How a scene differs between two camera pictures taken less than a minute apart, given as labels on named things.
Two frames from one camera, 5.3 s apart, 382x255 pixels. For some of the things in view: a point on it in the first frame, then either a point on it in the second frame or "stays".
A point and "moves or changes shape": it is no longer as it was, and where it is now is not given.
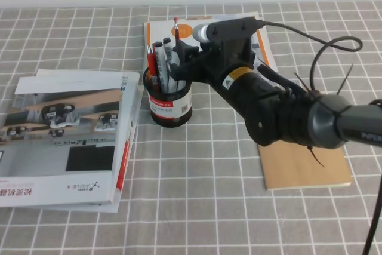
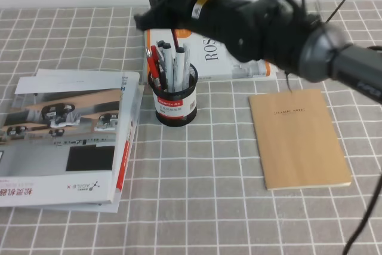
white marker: x=162 y=69 -> x=168 y=55
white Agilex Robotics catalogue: x=65 y=140 stays
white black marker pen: x=168 y=50 moves or changes shape
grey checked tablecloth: x=199 y=189 stays
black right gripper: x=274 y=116 -> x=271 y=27
